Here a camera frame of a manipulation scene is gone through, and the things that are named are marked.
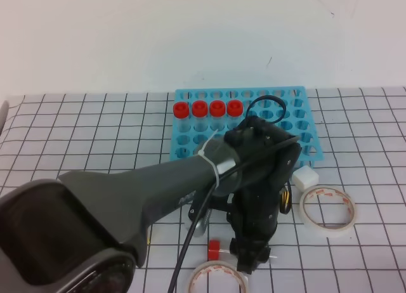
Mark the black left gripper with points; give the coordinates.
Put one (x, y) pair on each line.
(267, 156)

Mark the red-capped clear test tube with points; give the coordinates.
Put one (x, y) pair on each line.
(215, 250)

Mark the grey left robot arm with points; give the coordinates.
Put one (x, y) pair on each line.
(87, 232)

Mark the red-capped rack tube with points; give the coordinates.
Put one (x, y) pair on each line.
(234, 110)
(199, 111)
(217, 111)
(182, 114)

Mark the blue test tube rack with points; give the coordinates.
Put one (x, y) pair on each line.
(286, 107)

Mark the front white tape roll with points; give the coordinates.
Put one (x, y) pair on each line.
(217, 267)

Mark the white tape roll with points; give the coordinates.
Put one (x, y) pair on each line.
(217, 267)
(327, 231)

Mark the right white tape roll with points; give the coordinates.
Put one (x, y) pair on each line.
(327, 231)

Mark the white foam cube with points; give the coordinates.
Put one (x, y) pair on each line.
(304, 178)

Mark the grey object at table edge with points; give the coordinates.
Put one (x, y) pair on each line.
(3, 114)

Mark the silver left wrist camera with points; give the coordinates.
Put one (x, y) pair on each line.
(202, 222)

